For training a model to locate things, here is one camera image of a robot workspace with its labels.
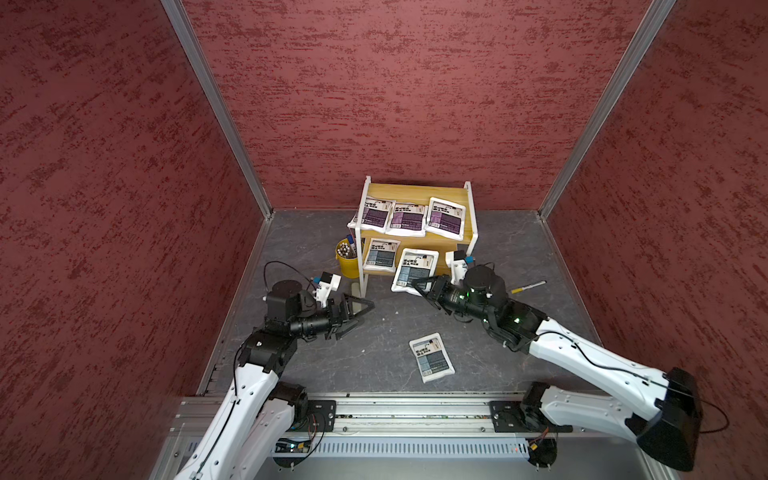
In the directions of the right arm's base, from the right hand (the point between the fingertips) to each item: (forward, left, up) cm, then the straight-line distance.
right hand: (409, 292), depth 70 cm
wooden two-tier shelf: (+25, -3, +9) cm, 27 cm away
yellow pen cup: (+18, +18, -7) cm, 26 cm away
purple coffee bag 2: (+15, 0, +10) cm, 18 cm away
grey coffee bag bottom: (-8, -6, -24) cm, 26 cm away
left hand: (-6, +10, -2) cm, 12 cm away
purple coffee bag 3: (+15, -10, +9) cm, 20 cm away
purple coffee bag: (+18, +8, +9) cm, 21 cm away
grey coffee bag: (+16, +7, -7) cm, 19 cm away
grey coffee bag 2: (+7, -2, +2) cm, 7 cm away
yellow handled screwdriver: (+15, -43, -26) cm, 52 cm away
